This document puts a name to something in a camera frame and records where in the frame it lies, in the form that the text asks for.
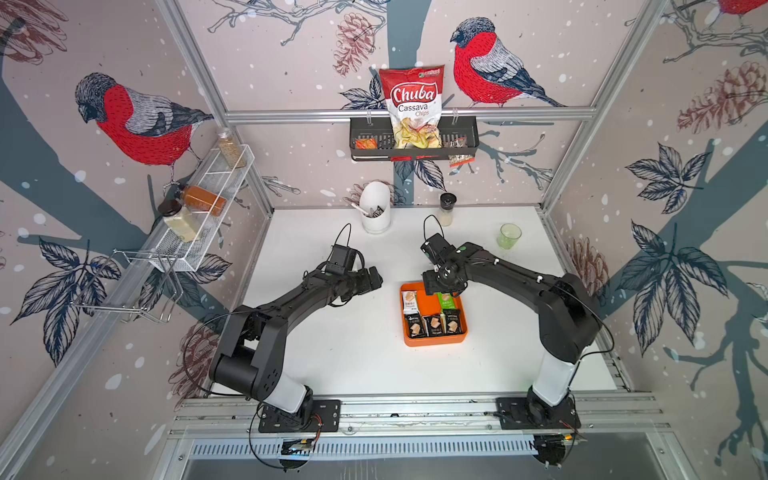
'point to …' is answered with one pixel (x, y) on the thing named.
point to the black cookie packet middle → (434, 325)
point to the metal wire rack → (135, 286)
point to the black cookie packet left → (415, 325)
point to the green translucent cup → (508, 235)
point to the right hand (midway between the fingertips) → (434, 285)
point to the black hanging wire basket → (371, 139)
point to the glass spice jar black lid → (446, 210)
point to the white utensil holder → (375, 207)
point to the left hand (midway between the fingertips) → (377, 277)
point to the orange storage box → (429, 304)
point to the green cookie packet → (446, 301)
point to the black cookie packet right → (453, 321)
